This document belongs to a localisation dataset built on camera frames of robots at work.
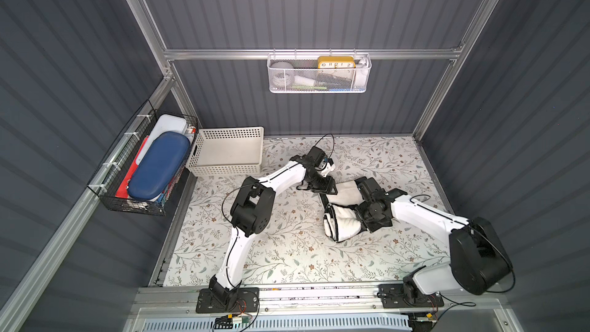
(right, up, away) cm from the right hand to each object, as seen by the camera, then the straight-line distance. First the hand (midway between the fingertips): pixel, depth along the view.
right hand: (358, 217), depth 88 cm
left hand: (-8, +8, +5) cm, 12 cm away
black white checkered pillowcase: (-7, +1, -5) cm, 9 cm away
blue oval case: (-65, +21, -20) cm, 71 cm away
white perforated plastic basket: (-59, +26, +27) cm, 70 cm away
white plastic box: (-70, +35, -9) cm, 78 cm away
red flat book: (-73, +14, -24) cm, 78 cm away
